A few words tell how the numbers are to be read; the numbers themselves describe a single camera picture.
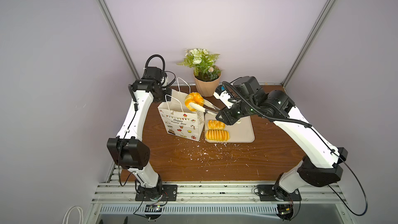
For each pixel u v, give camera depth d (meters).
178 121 0.79
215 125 0.92
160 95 0.68
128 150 0.44
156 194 0.67
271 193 0.72
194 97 0.70
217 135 0.90
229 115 0.54
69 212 0.59
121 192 0.76
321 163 0.40
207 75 1.07
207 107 0.73
